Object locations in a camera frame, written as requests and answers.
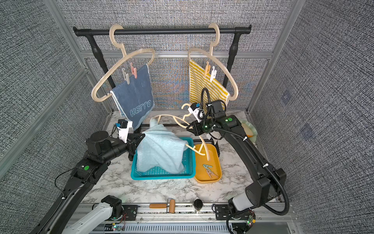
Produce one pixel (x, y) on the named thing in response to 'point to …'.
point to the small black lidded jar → (197, 204)
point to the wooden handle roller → (170, 205)
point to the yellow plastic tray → (200, 175)
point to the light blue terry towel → (160, 147)
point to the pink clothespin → (210, 173)
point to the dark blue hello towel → (135, 100)
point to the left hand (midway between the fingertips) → (146, 133)
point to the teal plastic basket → (157, 173)
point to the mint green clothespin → (207, 166)
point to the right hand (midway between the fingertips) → (188, 124)
